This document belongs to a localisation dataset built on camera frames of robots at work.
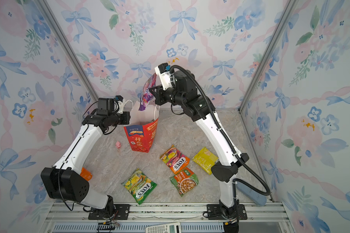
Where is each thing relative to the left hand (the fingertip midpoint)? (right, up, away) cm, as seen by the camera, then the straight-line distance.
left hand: (130, 114), depth 81 cm
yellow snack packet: (+44, -28, +9) cm, 53 cm away
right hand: (+15, +10, -20) cm, 27 cm away
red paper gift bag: (+2, -6, +23) cm, 24 cm away
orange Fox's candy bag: (+25, -28, +9) cm, 38 cm away
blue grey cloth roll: (+69, -44, -5) cm, 82 cm away
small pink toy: (-13, -19, +16) cm, 28 cm away
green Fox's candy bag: (+6, -39, -2) cm, 40 cm away
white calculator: (+24, -55, -12) cm, 61 cm away
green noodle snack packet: (+31, -38, +3) cm, 49 cm away
